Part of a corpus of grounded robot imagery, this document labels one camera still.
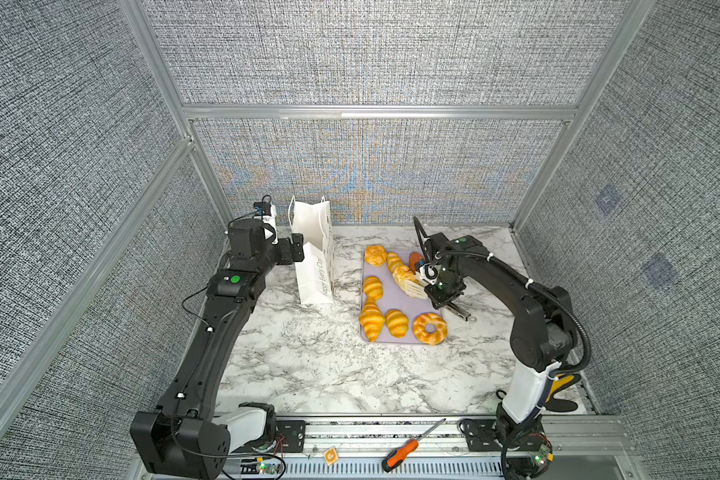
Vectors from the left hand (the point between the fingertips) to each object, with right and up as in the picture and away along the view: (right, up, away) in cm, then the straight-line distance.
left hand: (286, 235), depth 76 cm
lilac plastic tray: (+30, -19, +21) cm, 41 cm away
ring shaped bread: (+37, -28, +12) cm, 48 cm away
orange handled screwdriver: (+27, -52, -7) cm, 59 cm away
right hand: (+43, -19, +14) cm, 49 cm away
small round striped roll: (+23, -16, +22) cm, 35 cm away
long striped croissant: (+22, -24, +14) cm, 36 cm away
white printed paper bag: (+6, -10, +12) cm, 17 cm away
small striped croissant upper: (+31, -7, +30) cm, 44 cm away
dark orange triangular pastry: (+38, -6, +31) cm, 50 cm away
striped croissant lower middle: (+30, -25, +14) cm, 42 cm away
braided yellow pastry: (+32, -10, +19) cm, 38 cm away
